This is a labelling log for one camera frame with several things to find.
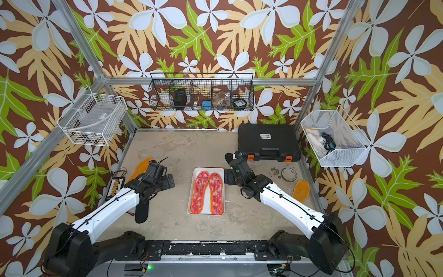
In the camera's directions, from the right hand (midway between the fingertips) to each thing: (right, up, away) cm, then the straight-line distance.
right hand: (230, 171), depth 82 cm
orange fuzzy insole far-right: (+40, -12, +10) cm, 43 cm away
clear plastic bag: (-4, +37, +11) cm, 39 cm away
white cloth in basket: (+40, +14, -4) cm, 43 cm away
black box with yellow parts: (-62, -8, +11) cm, 63 cm away
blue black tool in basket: (+45, +13, -6) cm, 47 cm away
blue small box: (-13, +36, +13) cm, 40 cm away
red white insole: (-7, -13, +6) cm, 16 cm away
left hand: (-32, -5, +4) cm, 33 cm away
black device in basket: (-28, +41, +18) cm, 53 cm away
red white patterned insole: (-17, -16, +5) cm, 23 cm away
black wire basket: (-39, +41, +16) cm, 59 cm away
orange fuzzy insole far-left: (-52, -1, +18) cm, 56 cm away
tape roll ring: (+36, -5, +17) cm, 40 cm away
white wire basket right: (+50, +16, -2) cm, 52 cm away
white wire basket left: (-66, +26, -1) cm, 71 cm away
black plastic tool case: (+26, +15, +25) cm, 40 cm away
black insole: (+1, +5, +26) cm, 26 cm away
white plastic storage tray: (-12, -18, +6) cm, 22 cm away
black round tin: (+6, +37, +13) cm, 39 cm away
